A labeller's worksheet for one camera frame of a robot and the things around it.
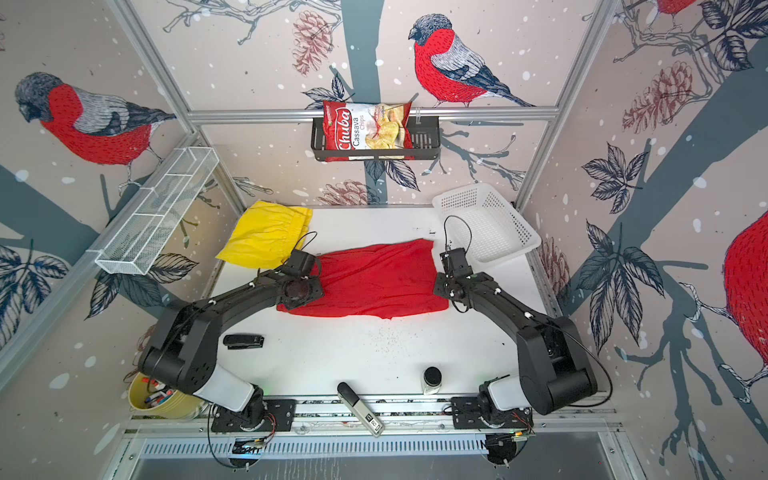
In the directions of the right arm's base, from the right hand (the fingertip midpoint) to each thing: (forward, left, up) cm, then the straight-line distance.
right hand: (439, 287), depth 90 cm
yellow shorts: (+21, +64, -1) cm, 67 cm away
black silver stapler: (-36, +18, -2) cm, 40 cm away
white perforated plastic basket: (+32, -20, -5) cm, 38 cm away
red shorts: (+5, +21, -4) cm, 22 cm away
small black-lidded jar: (-27, +3, +2) cm, 28 cm away
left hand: (-2, +38, 0) cm, 38 cm away
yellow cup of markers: (-35, +69, +5) cm, 77 cm away
